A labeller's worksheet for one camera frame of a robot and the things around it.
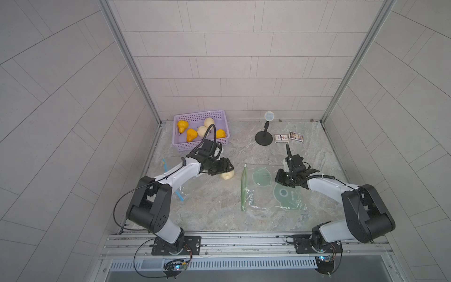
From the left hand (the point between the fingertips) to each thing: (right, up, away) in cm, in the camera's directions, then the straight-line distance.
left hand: (231, 167), depth 87 cm
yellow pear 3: (-24, +16, +17) cm, 34 cm away
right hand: (+22, -6, +4) cm, 23 cm away
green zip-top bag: (+15, -12, -2) cm, 19 cm away
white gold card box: (+30, +14, +19) cm, 38 cm away
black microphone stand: (+20, +14, +21) cm, 32 cm away
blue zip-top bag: (-23, -11, -6) cm, 26 cm away
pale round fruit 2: (-15, +25, +21) cm, 36 cm away
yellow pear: (-7, +17, +18) cm, 25 cm away
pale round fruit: (-19, +19, +19) cm, 33 cm away
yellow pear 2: (-31, +23, +22) cm, 44 cm away
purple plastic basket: (-29, +12, +10) cm, 33 cm away
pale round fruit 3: (-2, -2, -7) cm, 7 cm away
